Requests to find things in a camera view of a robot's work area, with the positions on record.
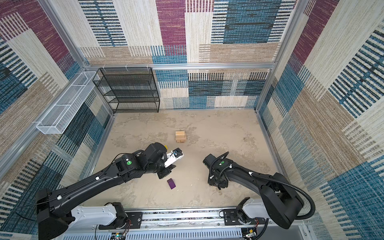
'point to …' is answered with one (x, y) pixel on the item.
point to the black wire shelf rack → (128, 90)
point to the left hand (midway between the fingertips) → (173, 161)
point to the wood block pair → (180, 140)
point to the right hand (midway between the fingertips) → (215, 185)
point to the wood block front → (178, 135)
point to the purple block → (171, 183)
